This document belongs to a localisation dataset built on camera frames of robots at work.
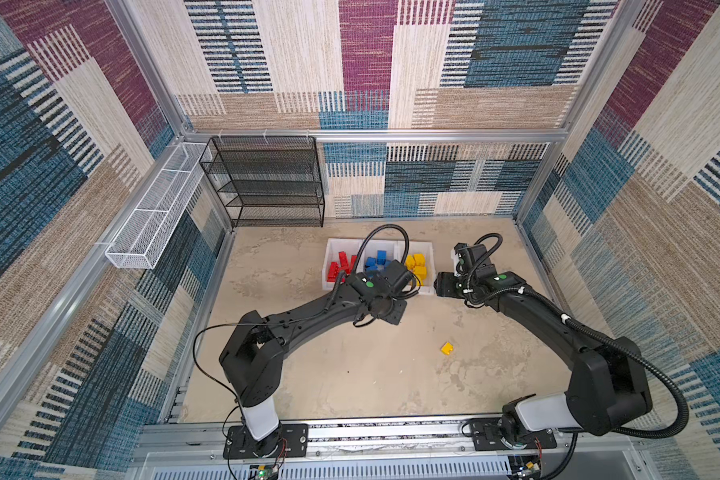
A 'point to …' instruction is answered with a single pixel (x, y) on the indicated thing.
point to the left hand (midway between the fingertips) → (396, 307)
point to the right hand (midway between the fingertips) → (446, 288)
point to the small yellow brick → (447, 348)
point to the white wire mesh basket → (141, 239)
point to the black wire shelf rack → (267, 181)
